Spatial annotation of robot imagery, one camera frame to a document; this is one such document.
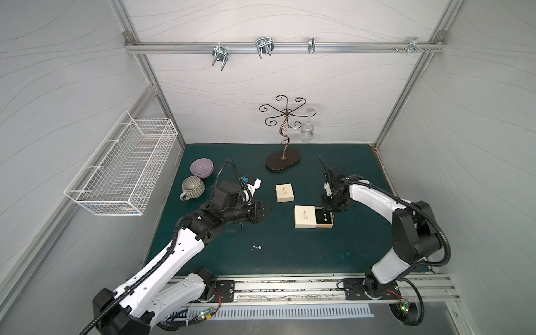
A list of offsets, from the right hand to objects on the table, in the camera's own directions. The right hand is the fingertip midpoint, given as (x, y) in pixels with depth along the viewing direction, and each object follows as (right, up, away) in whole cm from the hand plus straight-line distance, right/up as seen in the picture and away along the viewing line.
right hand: (324, 207), depth 90 cm
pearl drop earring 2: (-29, -15, -6) cm, 33 cm away
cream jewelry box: (-6, -4, -1) cm, 7 cm away
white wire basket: (-75, +15, -21) cm, 79 cm away
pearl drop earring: (0, -5, 0) cm, 5 cm away
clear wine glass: (-6, +35, +8) cm, 36 cm away
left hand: (-24, +4, -20) cm, 31 cm away
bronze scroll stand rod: (-18, +41, +1) cm, 44 cm away
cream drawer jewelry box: (-18, +6, +6) cm, 19 cm away
